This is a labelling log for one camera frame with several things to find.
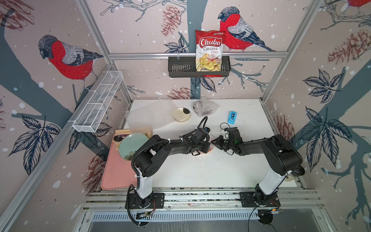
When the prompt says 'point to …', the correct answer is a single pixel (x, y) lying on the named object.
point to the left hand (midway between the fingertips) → (210, 144)
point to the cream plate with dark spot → (181, 114)
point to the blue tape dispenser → (232, 118)
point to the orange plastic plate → (210, 149)
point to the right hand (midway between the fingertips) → (211, 142)
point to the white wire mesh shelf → (92, 113)
